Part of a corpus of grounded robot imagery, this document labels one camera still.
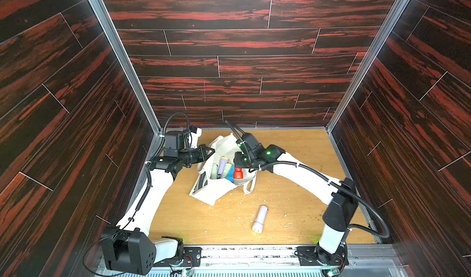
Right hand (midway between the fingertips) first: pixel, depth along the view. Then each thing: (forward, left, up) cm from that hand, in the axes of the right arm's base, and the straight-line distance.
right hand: (239, 158), depth 83 cm
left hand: (-2, +10, +7) cm, 12 cm away
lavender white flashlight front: (-25, -9, -16) cm, 31 cm away
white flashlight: (+8, +9, -14) cm, 18 cm away
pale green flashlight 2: (+1, +7, -13) cm, 14 cm away
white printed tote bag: (-15, +13, -2) cm, 20 cm away
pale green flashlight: (+1, +13, -15) cm, 20 cm away
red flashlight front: (-8, 0, -1) cm, 8 cm away
